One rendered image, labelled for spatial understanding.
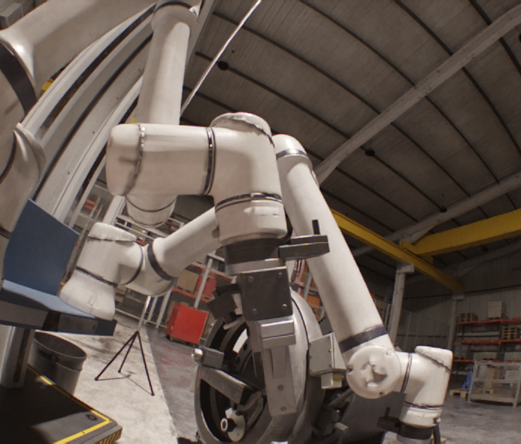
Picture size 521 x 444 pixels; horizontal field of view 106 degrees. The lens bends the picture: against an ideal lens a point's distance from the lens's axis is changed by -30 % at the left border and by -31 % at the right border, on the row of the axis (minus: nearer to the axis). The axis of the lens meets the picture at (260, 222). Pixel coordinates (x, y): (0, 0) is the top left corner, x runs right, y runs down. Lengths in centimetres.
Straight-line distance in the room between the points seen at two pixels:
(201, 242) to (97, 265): 33
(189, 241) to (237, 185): 57
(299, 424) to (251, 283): 61
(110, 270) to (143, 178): 58
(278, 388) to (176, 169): 25
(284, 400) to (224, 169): 26
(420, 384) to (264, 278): 43
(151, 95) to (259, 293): 40
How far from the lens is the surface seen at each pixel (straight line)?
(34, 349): 149
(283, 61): 876
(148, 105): 53
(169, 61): 60
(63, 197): 94
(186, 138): 32
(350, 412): 114
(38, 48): 46
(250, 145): 34
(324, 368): 76
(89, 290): 86
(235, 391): 101
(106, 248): 87
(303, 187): 60
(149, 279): 96
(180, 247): 89
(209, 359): 117
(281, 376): 28
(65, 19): 49
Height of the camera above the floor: 78
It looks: 22 degrees up
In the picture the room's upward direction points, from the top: 17 degrees clockwise
